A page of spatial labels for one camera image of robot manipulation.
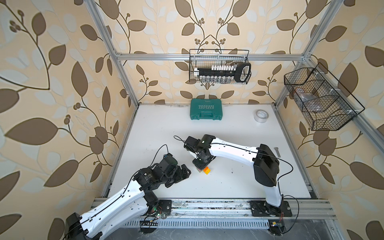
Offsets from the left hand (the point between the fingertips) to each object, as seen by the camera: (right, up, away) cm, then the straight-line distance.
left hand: (185, 174), depth 75 cm
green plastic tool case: (+13, +36, +37) cm, 53 cm away
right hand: (+9, +2, +8) cm, 12 cm away
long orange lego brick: (+11, +1, +6) cm, 12 cm away
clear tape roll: (+54, +30, +36) cm, 72 cm away
